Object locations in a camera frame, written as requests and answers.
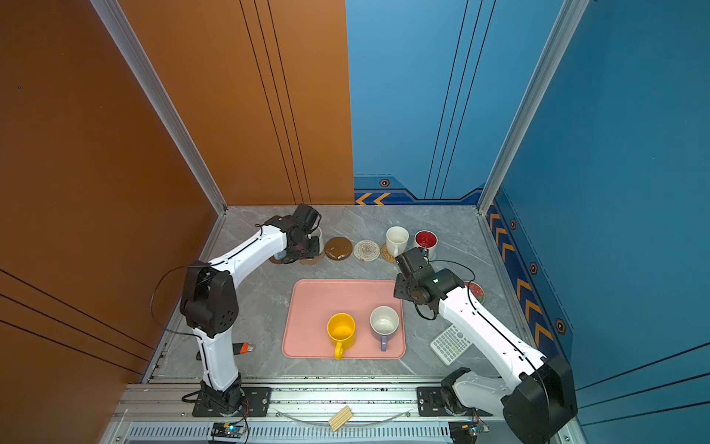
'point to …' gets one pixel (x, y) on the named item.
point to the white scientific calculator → (450, 344)
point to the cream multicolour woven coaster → (366, 250)
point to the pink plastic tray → (314, 302)
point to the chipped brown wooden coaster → (338, 248)
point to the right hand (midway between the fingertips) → (403, 289)
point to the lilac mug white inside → (384, 321)
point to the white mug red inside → (428, 240)
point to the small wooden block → (341, 418)
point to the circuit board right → (466, 432)
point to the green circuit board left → (227, 430)
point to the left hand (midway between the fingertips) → (314, 250)
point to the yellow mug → (341, 329)
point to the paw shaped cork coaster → (313, 261)
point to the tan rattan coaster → (386, 254)
